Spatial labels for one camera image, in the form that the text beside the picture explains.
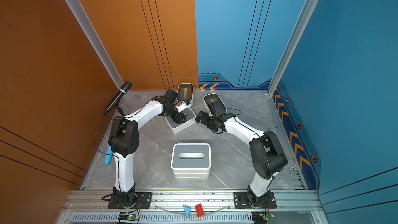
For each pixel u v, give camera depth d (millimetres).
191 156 733
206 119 806
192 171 713
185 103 874
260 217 697
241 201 725
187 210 706
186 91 1125
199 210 696
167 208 725
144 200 738
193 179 791
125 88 871
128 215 711
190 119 968
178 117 855
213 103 709
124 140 548
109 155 852
